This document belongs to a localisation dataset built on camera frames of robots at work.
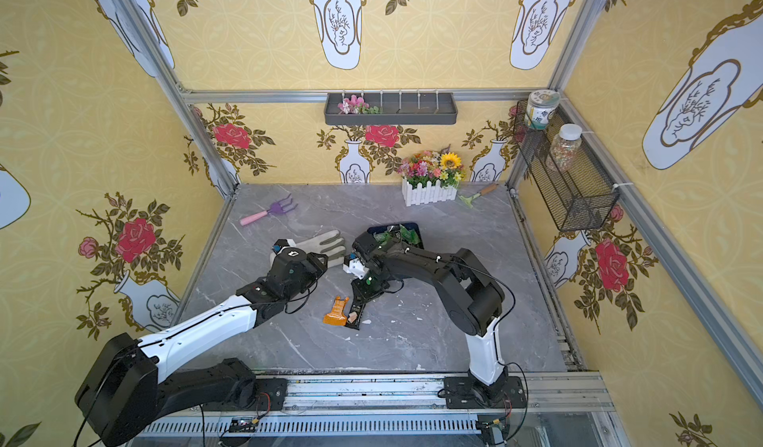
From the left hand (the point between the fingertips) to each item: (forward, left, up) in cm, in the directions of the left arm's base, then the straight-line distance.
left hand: (318, 256), depth 86 cm
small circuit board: (-38, +16, -15) cm, 44 cm away
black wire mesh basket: (+8, -72, +16) cm, 74 cm away
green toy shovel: (+31, -53, -12) cm, 63 cm away
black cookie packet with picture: (-14, -10, -10) cm, 20 cm away
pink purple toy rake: (+32, +20, -14) cm, 41 cm away
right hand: (-7, -13, -10) cm, 18 cm away
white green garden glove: (+12, +3, -13) cm, 18 cm away
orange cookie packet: (-13, -5, -12) cm, 19 cm away
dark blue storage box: (+14, -27, -8) cm, 32 cm away
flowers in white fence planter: (+31, -37, +1) cm, 48 cm away
